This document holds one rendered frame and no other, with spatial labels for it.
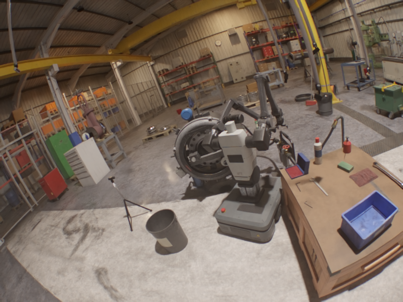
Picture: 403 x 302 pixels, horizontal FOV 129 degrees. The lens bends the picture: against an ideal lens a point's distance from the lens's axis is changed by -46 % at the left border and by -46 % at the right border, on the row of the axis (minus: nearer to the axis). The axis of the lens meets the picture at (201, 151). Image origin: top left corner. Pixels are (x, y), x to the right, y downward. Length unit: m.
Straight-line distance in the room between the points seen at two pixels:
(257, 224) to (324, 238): 0.61
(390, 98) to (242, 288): 3.59
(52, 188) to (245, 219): 5.72
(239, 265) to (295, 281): 0.48
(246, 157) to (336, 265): 0.95
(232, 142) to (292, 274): 1.10
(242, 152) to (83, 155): 4.42
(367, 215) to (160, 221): 1.76
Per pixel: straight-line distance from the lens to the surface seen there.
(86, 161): 5.15
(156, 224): 1.89
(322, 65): 4.81
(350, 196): 1.30
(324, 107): 3.97
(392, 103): 3.80
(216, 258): 1.66
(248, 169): 1.41
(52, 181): 6.33
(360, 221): 1.16
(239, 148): 1.32
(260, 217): 1.49
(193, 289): 1.59
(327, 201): 1.26
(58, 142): 8.55
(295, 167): 1.57
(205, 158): 1.96
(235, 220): 1.54
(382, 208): 1.21
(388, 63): 7.30
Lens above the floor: 1.35
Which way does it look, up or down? 21 degrees down
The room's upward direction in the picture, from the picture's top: 22 degrees counter-clockwise
